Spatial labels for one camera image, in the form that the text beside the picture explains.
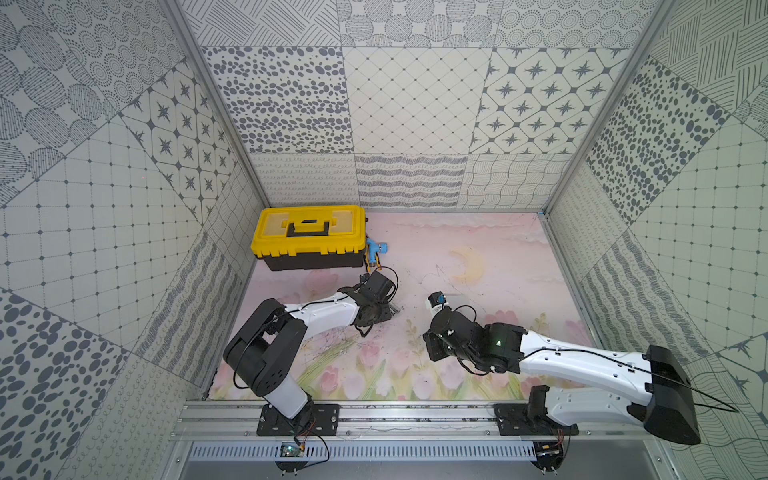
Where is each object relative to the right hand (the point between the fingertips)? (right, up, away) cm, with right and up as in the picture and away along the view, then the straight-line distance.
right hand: (427, 339), depth 76 cm
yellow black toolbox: (-40, +26, +17) cm, 51 cm away
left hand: (-11, +4, +15) cm, 19 cm away
